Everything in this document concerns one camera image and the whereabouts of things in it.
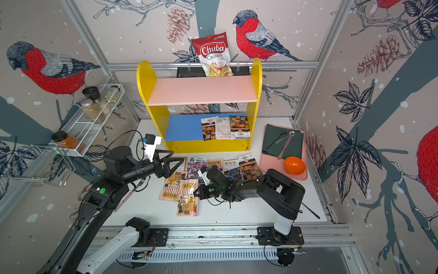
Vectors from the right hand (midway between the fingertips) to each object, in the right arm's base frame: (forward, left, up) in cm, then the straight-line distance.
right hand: (194, 194), depth 81 cm
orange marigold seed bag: (+19, -28, -5) cm, 34 cm away
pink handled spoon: (+43, -57, -4) cm, 72 cm away
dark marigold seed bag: (+36, -4, +9) cm, 37 cm away
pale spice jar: (+39, +44, +30) cm, 66 cm away
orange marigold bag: (+37, -22, +9) cm, 44 cm away
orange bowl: (+19, -53, -2) cm, 56 cm away
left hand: (+5, +2, +29) cm, 29 cm away
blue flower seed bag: (+17, -18, -5) cm, 25 cm away
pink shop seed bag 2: (-3, +3, -3) cm, 5 cm away
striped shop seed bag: (+21, -10, -4) cm, 24 cm away
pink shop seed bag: (+4, +14, -4) cm, 15 cm away
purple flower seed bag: (+19, +3, -4) cm, 20 cm away
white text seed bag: (+34, -13, +10) cm, 38 cm away
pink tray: (+22, -40, -5) cm, 46 cm away
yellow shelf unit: (+61, +1, -3) cm, 61 cm away
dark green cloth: (+41, -47, -5) cm, 63 cm away
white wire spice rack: (+15, +49, +27) cm, 57 cm away
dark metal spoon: (+45, -52, -4) cm, 68 cm away
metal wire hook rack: (-3, +50, +32) cm, 60 cm away
